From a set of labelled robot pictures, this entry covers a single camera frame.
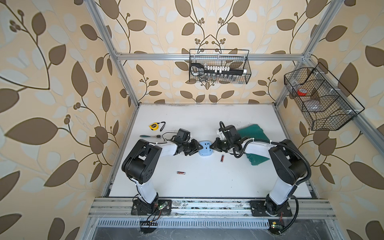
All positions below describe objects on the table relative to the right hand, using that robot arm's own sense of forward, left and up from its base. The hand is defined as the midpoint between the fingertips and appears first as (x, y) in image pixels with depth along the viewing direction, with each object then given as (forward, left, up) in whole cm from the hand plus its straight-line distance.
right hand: (209, 146), depth 92 cm
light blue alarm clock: (-3, +2, -1) cm, 4 cm away
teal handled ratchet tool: (+11, +34, -2) cm, 36 cm away
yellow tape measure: (+19, +38, -2) cm, 42 cm away
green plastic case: (-15, -17, +27) cm, 35 cm away
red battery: (-6, -8, -4) cm, 11 cm away
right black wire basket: (+4, -58, +29) cm, 65 cm away
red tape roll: (+16, -51, +28) cm, 60 cm away
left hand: (0, +6, 0) cm, 6 cm away
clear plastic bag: (+4, -50, +30) cm, 58 cm away
